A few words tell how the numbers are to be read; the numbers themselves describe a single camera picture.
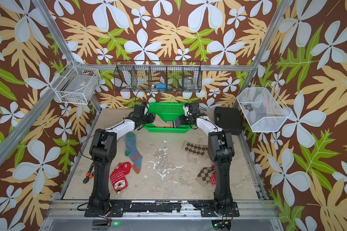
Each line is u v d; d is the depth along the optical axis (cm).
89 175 85
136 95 115
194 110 82
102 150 58
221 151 57
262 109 84
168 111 124
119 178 84
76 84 85
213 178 83
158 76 98
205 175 84
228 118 107
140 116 83
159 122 105
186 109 94
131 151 95
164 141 101
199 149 96
